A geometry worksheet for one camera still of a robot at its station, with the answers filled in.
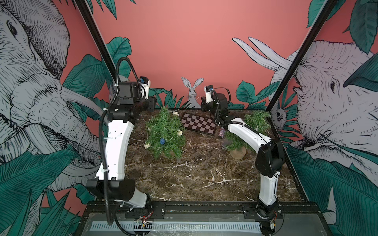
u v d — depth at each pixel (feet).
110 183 1.27
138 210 2.22
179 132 2.50
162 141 2.30
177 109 2.74
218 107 2.14
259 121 2.18
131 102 1.68
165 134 2.31
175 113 2.68
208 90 2.39
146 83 1.95
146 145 2.50
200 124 3.54
